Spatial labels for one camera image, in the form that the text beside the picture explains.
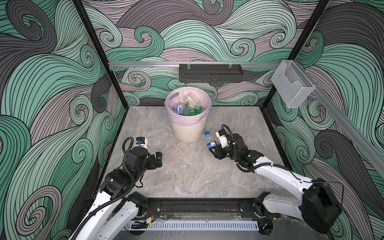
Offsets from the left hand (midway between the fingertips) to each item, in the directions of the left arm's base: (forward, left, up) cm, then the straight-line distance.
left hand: (154, 153), depth 72 cm
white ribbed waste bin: (+18, -17, -8) cm, 26 cm away
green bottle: (+31, -16, -1) cm, 35 cm away
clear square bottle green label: (+37, -18, +2) cm, 41 cm away
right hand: (+8, -31, -8) cm, 33 cm away
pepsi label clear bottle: (+27, -11, +2) cm, 30 cm away
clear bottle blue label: (+9, -30, -5) cm, 31 cm away
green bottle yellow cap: (+21, -20, +8) cm, 30 cm away
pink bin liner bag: (+37, -8, +4) cm, 38 cm away
